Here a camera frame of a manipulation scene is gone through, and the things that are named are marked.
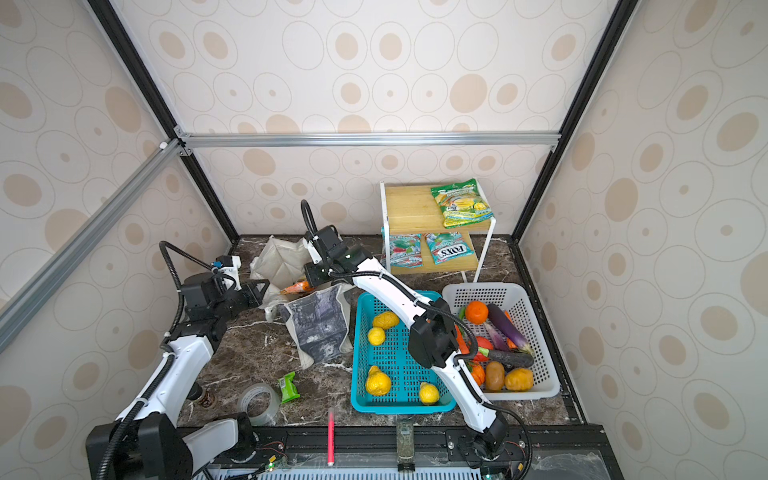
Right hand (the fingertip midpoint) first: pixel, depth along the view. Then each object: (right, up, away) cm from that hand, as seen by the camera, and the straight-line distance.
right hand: (311, 276), depth 87 cm
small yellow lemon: (+19, -18, 0) cm, 26 cm away
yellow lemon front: (+33, -30, -10) cm, 46 cm away
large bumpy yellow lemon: (+20, -28, -10) cm, 36 cm away
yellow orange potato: (+57, -27, -9) cm, 64 cm away
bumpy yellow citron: (+22, -14, +4) cm, 26 cm away
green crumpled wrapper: (-5, -30, -6) cm, 31 cm away
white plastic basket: (+61, -7, +6) cm, 62 cm away
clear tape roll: (-9, -36, -11) cm, 39 cm away
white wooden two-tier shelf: (+29, +19, -5) cm, 35 cm away
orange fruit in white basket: (+50, -11, +5) cm, 52 cm away
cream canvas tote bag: (+5, -10, -11) cm, 16 cm away
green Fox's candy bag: (+41, +9, +5) cm, 42 cm away
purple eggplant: (+59, -16, +1) cm, 61 cm away
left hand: (-8, 0, -7) cm, 11 cm away
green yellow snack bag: (+42, +20, -10) cm, 47 cm away
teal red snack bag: (+28, +8, +3) cm, 29 cm away
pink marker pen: (+9, -40, -13) cm, 42 cm away
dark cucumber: (+56, -22, -6) cm, 60 cm away
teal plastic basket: (+24, -24, +1) cm, 34 cm away
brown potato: (+51, -26, -8) cm, 58 cm away
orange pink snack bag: (-3, -3, -3) cm, 5 cm away
